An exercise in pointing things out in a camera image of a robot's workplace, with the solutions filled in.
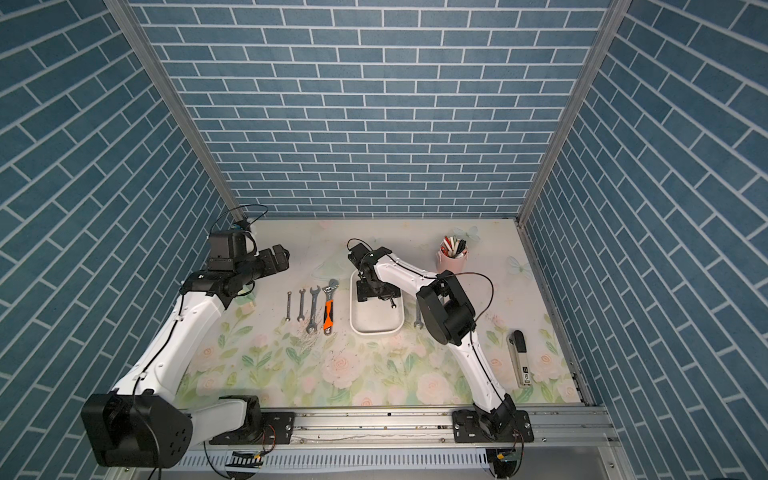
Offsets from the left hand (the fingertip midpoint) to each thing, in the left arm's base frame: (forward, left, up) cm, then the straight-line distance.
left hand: (282, 254), depth 81 cm
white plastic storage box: (-7, -25, -22) cm, 34 cm away
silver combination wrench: (+2, +4, -23) cm, 23 cm away
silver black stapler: (-18, -66, -18) cm, 71 cm away
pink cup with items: (+11, -50, -13) cm, 53 cm away
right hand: (0, -25, -22) cm, 34 cm away
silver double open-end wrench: (-8, -39, -23) cm, 46 cm away
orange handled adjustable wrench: (-7, -10, -22) cm, 25 cm away
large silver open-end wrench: (-10, -5, -24) cm, 26 cm away
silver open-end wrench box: (-3, -31, -22) cm, 38 cm away
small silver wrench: (-7, -1, -23) cm, 24 cm away
